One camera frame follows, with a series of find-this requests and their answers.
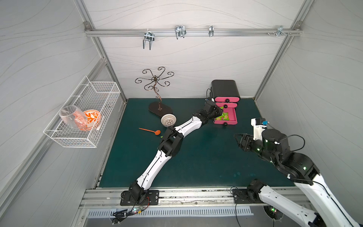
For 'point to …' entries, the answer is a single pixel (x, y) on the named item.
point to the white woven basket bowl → (168, 120)
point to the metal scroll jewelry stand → (159, 109)
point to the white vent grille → (172, 212)
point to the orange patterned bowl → (87, 120)
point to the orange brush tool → (156, 132)
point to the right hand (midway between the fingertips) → (239, 134)
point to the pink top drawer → (234, 99)
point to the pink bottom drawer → (232, 117)
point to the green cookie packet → (224, 117)
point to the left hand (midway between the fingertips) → (226, 110)
